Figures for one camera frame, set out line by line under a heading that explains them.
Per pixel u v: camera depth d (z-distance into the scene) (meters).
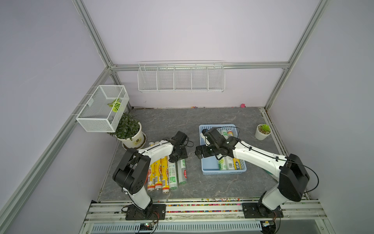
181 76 0.99
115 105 0.82
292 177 0.43
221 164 0.85
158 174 0.83
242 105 1.24
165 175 0.83
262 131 0.96
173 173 0.83
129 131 0.88
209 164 0.91
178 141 0.74
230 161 0.87
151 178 0.81
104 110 0.81
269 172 0.49
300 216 0.74
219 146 0.62
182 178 0.82
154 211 0.73
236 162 0.87
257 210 0.65
